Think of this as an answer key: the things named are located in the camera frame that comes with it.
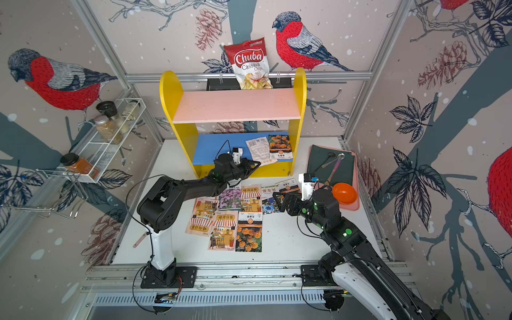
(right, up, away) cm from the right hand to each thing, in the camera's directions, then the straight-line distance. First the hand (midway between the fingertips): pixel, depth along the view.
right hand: (281, 193), depth 71 cm
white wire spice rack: (-69, +15, +4) cm, 71 cm away
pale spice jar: (-64, +34, +14) cm, 74 cm away
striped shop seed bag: (-12, -7, +24) cm, 28 cm away
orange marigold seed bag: (+7, -2, +28) cm, 28 cm away
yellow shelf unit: (-25, +28, +52) cm, 64 cm away
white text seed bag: (-8, +16, +24) cm, 30 cm away
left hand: (-6, +11, +17) cm, 21 cm away
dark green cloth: (+27, +11, +40) cm, 49 cm away
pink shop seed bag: (-34, -16, +17) cm, 41 cm away
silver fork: (-60, -23, +13) cm, 65 cm away
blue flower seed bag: (-3, -10, +22) cm, 24 cm away
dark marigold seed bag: (-13, -20, +14) cm, 28 cm away
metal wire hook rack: (-71, +3, -13) cm, 72 cm away
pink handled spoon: (+38, +13, +39) cm, 56 cm away
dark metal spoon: (+33, +14, +42) cm, 55 cm away
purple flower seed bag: (-22, -7, +24) cm, 33 cm away
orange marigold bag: (+2, +18, +27) cm, 32 cm away
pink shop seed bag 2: (-24, -20, +13) cm, 34 cm away
